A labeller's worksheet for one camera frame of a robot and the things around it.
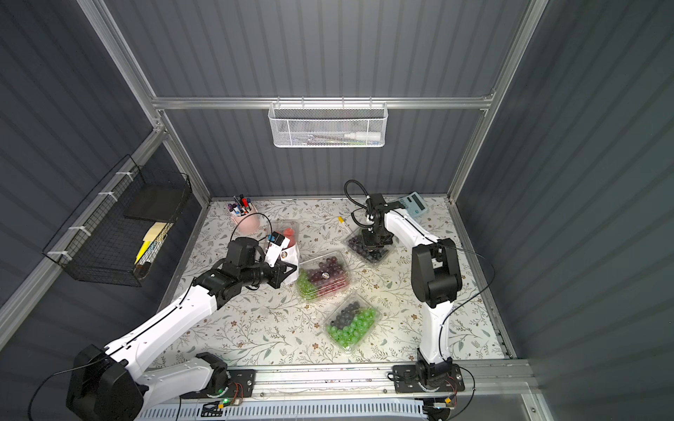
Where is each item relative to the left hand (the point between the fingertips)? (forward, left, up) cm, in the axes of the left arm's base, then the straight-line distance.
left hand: (297, 271), depth 78 cm
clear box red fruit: (+28, +8, -15) cm, 33 cm away
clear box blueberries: (+20, -18, -12) cm, 29 cm away
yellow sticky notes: (+7, +42, +10) cm, 43 cm away
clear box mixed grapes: (+4, -7, -9) cm, 12 cm away
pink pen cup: (+29, +24, -7) cm, 38 cm away
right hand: (+16, -25, -10) cm, 31 cm away
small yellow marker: (+34, -13, -16) cm, 40 cm away
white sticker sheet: (+3, +2, +5) cm, 6 cm away
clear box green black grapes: (-11, -16, -13) cm, 24 cm away
